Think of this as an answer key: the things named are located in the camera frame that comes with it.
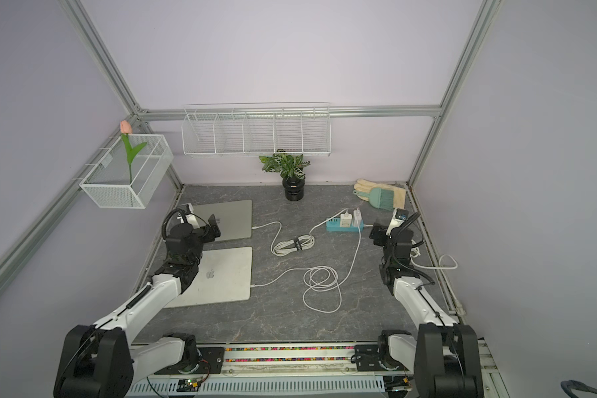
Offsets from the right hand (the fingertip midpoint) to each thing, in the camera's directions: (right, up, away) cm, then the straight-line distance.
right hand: (389, 220), depth 85 cm
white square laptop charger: (-13, -1, +13) cm, 19 cm away
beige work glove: (-1, +15, +34) cm, 38 cm away
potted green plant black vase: (-35, +18, +6) cm, 40 cm away
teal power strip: (-18, -3, +17) cm, 25 cm away
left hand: (-64, +1, -2) cm, 64 cm away
